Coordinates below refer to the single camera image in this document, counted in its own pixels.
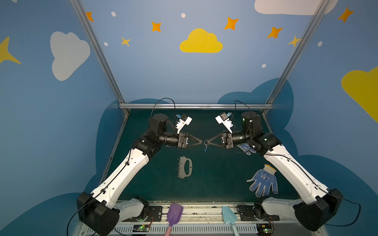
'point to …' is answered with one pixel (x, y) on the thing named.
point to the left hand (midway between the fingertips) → (199, 144)
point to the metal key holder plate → (184, 167)
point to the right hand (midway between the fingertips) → (209, 141)
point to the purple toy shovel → (173, 212)
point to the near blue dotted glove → (265, 177)
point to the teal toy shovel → (230, 218)
